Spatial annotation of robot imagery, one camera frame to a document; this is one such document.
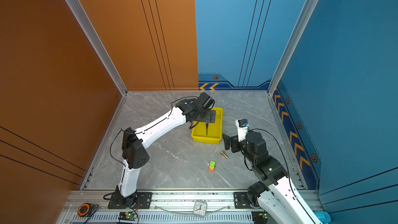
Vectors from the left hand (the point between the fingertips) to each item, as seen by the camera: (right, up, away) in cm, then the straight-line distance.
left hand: (208, 115), depth 84 cm
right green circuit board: (+23, -46, -15) cm, 53 cm away
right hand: (+10, -8, -11) cm, 17 cm away
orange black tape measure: (-56, -42, -15) cm, 71 cm away
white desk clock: (-4, -42, -15) cm, 45 cm away
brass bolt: (+8, -22, +3) cm, 23 cm away
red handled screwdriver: (-1, -8, +15) cm, 17 cm away
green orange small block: (+2, -28, -4) cm, 28 cm away
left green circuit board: (-38, -46, -14) cm, 61 cm away
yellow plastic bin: (+4, -10, +12) cm, 16 cm away
